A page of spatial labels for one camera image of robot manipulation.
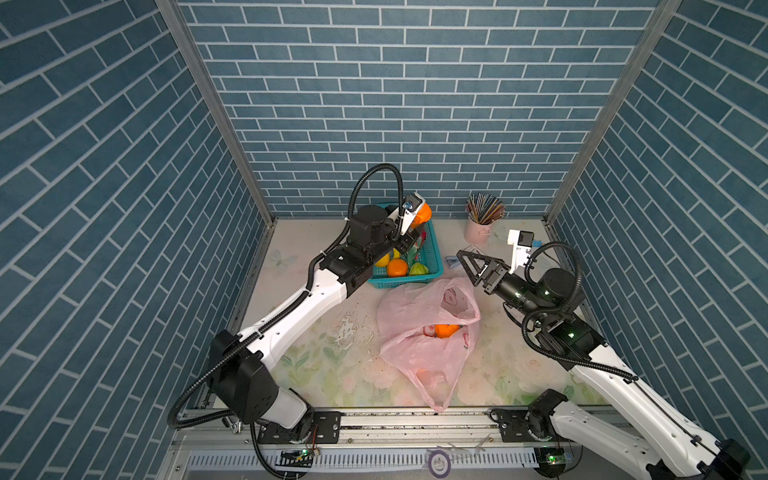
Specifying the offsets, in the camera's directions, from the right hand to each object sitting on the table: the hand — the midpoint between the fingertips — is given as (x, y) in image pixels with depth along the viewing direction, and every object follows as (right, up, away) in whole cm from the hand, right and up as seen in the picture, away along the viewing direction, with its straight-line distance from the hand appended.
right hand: (461, 253), depth 63 cm
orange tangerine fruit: (-14, -6, +38) cm, 41 cm away
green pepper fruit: (-6, -6, +36) cm, 37 cm away
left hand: (-9, +9, +10) cm, 17 cm away
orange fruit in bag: (+1, -23, +23) cm, 33 cm away
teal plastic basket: (-2, -3, +36) cm, 36 cm away
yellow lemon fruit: (-19, -4, +39) cm, 44 cm away
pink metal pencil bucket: (+15, +6, +44) cm, 47 cm away
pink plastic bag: (-3, -24, +28) cm, 37 cm away
